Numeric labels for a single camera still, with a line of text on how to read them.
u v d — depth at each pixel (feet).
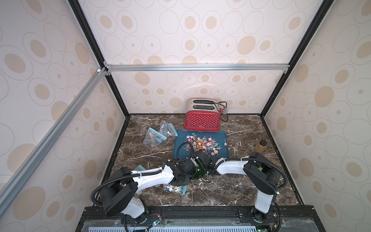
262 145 3.00
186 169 2.17
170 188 2.66
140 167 2.97
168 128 3.34
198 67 3.02
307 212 2.51
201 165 2.35
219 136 3.54
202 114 3.19
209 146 3.19
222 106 3.37
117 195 1.38
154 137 3.38
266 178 1.56
